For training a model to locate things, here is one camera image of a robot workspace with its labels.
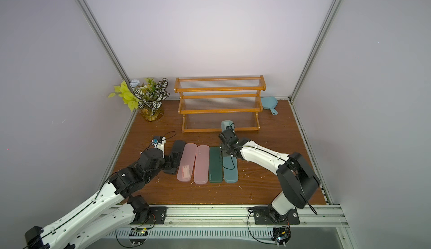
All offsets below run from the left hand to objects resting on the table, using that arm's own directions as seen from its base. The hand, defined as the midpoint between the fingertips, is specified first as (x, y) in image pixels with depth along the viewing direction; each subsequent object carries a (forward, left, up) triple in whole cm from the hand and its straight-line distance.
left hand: (175, 152), depth 77 cm
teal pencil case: (0, -26, -14) cm, 30 cm away
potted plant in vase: (+29, +20, +8) cm, 36 cm away
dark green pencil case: (0, -19, -15) cm, 24 cm away
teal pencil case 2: (+23, -24, -8) cm, 34 cm away
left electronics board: (-30, +15, -20) cm, 39 cm away
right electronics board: (-30, -48, -17) cm, 59 cm away
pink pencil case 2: (0, -11, -14) cm, 18 cm away
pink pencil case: (0, -3, -14) cm, 14 cm away
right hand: (+9, -26, -8) cm, 28 cm away
